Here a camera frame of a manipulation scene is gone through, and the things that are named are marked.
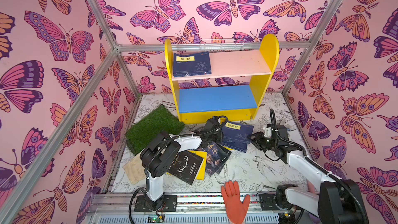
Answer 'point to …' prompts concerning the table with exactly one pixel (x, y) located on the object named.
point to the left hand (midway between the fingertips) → (225, 134)
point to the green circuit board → (155, 219)
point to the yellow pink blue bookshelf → (220, 87)
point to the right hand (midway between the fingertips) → (248, 135)
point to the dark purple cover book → (216, 156)
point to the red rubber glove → (236, 210)
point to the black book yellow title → (186, 166)
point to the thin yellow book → (201, 174)
